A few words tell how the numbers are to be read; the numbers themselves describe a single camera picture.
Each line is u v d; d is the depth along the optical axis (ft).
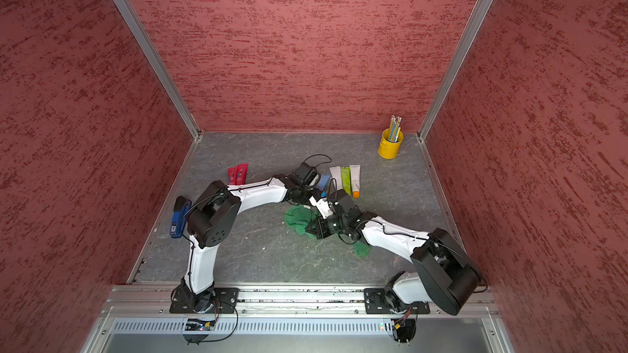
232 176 3.38
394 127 3.43
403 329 2.33
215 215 1.72
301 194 2.49
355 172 3.50
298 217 2.91
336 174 3.39
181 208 3.01
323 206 2.53
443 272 1.40
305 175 2.53
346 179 3.39
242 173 3.40
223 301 2.41
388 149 3.49
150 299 2.50
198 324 2.36
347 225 2.18
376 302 2.41
